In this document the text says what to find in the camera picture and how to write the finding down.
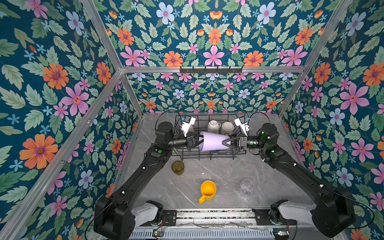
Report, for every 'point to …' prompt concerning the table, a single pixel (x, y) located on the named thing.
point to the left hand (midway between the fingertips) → (206, 139)
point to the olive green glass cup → (178, 167)
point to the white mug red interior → (227, 128)
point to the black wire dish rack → (201, 124)
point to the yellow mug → (208, 190)
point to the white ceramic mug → (213, 126)
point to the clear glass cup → (248, 186)
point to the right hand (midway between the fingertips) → (227, 139)
